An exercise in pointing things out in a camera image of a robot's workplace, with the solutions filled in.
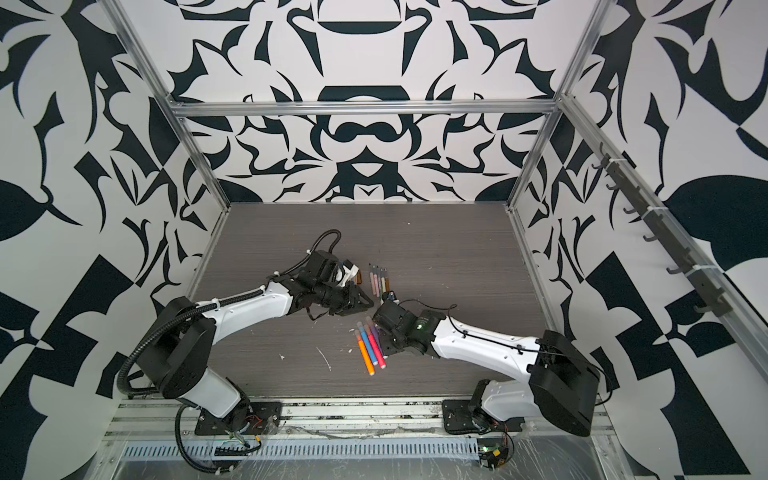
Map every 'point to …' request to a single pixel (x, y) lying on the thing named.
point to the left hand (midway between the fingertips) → (375, 300)
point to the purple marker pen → (378, 340)
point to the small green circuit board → (492, 452)
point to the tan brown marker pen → (372, 282)
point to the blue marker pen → (367, 343)
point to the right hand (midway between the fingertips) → (386, 339)
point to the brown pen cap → (359, 278)
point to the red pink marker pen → (376, 347)
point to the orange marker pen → (364, 353)
